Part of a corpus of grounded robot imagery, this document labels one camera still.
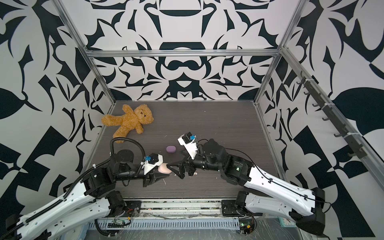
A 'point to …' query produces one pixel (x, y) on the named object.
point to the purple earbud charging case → (171, 149)
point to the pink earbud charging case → (163, 169)
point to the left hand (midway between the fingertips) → (168, 166)
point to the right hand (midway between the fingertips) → (173, 159)
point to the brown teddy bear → (131, 119)
